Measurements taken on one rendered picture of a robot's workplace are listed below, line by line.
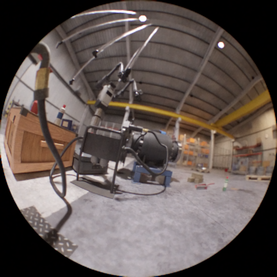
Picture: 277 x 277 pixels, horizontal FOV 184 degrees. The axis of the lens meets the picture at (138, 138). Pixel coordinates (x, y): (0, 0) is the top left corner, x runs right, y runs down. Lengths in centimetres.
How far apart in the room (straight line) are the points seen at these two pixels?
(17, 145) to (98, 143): 71
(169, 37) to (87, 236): 857
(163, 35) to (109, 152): 814
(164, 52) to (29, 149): 852
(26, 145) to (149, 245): 92
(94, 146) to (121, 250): 77
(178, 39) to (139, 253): 858
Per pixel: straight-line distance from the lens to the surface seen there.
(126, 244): 47
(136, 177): 124
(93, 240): 46
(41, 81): 30
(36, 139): 83
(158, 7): 816
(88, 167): 113
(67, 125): 109
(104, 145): 78
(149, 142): 134
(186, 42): 838
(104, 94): 155
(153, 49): 837
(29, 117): 75
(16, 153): 77
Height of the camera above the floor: 41
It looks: 11 degrees up
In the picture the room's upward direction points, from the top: 12 degrees clockwise
